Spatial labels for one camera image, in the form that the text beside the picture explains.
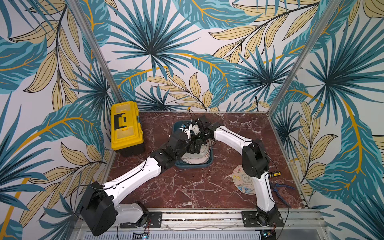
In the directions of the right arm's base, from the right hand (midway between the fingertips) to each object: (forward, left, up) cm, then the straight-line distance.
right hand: (190, 143), depth 93 cm
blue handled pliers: (-25, -47, -7) cm, 54 cm away
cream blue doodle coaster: (-23, -30, -8) cm, 39 cm away
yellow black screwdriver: (-19, -49, -6) cm, 53 cm away
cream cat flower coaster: (-8, -6, -5) cm, 11 cm away
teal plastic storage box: (-9, +7, -8) cm, 14 cm away
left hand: (-8, -2, +14) cm, 16 cm away
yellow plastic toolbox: (+2, +36, +10) cm, 38 cm away
